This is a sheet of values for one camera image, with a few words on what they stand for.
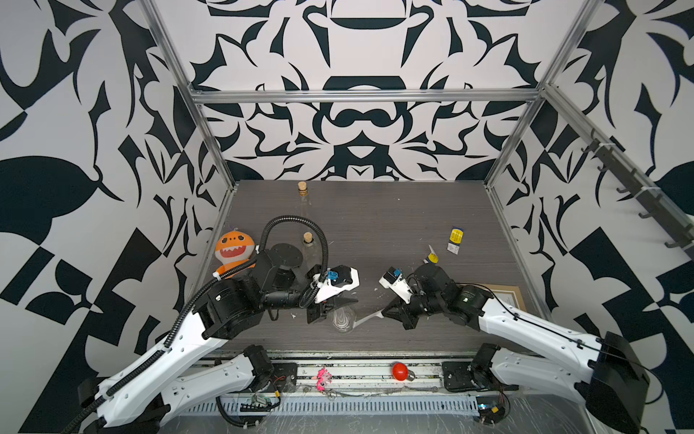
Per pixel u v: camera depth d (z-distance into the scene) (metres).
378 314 0.75
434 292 0.61
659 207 0.55
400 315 0.66
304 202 0.79
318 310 0.49
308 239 0.72
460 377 0.74
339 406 0.71
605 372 0.40
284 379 0.74
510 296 0.88
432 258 0.97
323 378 0.74
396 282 0.68
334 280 0.46
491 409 0.71
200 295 0.44
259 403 0.68
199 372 0.55
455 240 1.03
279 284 0.44
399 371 0.73
